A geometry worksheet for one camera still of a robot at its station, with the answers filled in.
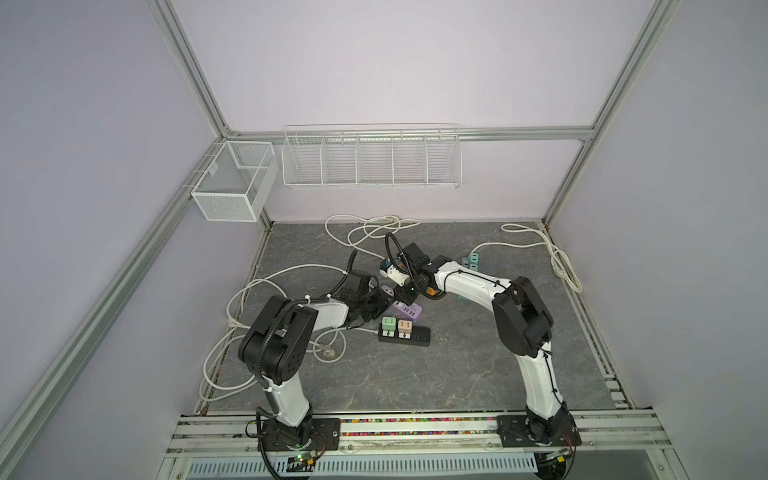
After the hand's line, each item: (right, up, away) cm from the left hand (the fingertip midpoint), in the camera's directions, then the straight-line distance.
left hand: (395, 305), depth 94 cm
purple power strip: (+5, -2, -1) cm, 5 cm away
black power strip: (+7, -8, -6) cm, 13 cm away
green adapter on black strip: (-2, -5, -8) cm, 10 cm away
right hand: (+2, +3, +2) cm, 4 cm away
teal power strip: (+26, +13, +7) cm, 30 cm away
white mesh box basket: (-55, +41, +8) cm, 69 cm away
